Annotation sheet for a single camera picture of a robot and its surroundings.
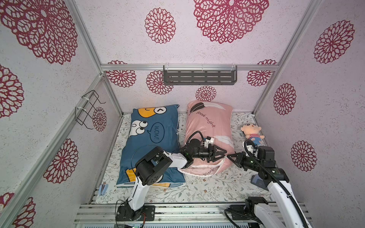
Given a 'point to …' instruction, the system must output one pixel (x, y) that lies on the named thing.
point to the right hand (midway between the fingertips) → (227, 155)
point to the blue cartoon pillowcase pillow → (148, 128)
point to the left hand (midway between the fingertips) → (227, 154)
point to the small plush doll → (252, 131)
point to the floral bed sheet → (233, 185)
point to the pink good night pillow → (213, 120)
